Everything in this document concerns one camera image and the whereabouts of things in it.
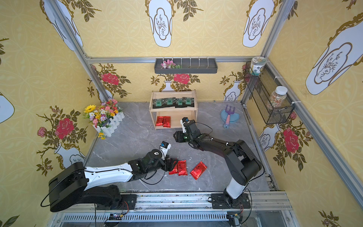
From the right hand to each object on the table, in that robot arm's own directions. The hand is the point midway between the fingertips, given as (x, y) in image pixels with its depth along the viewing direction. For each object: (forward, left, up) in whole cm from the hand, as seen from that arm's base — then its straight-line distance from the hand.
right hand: (180, 132), depth 92 cm
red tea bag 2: (+12, +16, -4) cm, 20 cm away
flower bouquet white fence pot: (+4, +48, +7) cm, 49 cm away
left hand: (-16, +5, -2) cm, 17 cm away
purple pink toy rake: (+25, -38, -9) cm, 46 cm away
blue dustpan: (+21, -40, -9) cm, 46 cm away
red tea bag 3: (-22, +2, -7) cm, 23 cm away
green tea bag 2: (+14, +15, +12) cm, 24 cm away
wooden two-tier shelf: (+21, +5, -7) cm, 22 cm away
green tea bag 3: (+15, +8, +12) cm, 21 cm away
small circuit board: (-46, +31, -11) cm, 56 cm away
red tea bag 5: (-21, -12, -7) cm, 26 cm away
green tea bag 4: (+16, -5, +12) cm, 21 cm away
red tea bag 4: (-21, -2, -6) cm, 22 cm away
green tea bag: (+15, +1, +12) cm, 19 cm away
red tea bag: (+11, +11, -5) cm, 16 cm away
